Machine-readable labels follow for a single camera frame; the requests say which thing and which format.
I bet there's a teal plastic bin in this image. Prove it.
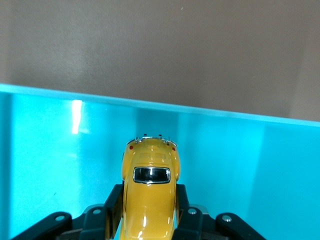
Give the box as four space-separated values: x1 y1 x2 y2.
0 83 320 240

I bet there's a brown table cover sheet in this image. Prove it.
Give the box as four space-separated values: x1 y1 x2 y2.
0 0 320 128

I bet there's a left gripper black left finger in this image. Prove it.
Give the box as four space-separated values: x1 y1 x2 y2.
79 183 125 240

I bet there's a yellow beetle toy car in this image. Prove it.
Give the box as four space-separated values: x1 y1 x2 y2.
121 134 181 240

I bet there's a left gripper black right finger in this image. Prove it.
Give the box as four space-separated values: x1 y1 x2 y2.
171 183 205 240

